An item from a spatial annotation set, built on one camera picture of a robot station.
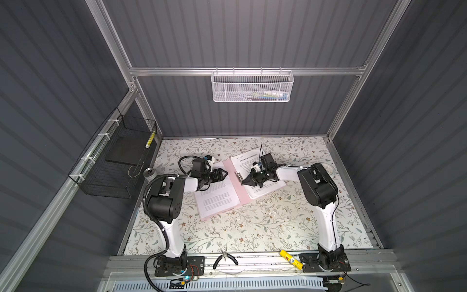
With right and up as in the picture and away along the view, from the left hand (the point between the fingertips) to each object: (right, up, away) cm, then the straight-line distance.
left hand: (222, 174), depth 100 cm
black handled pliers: (+3, -32, -23) cm, 39 cm away
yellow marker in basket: (-31, +17, -18) cm, 40 cm away
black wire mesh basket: (-43, +6, -27) cm, 51 cm away
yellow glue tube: (+31, -33, -26) cm, 52 cm away
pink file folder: (+12, -11, -6) cm, 17 cm away
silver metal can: (-34, +2, -13) cm, 37 cm away
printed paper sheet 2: (+12, +6, +6) cm, 15 cm away
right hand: (+12, -5, -2) cm, 13 cm away
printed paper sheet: (-1, -11, -6) cm, 13 cm away
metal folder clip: (+9, -1, +2) cm, 9 cm away
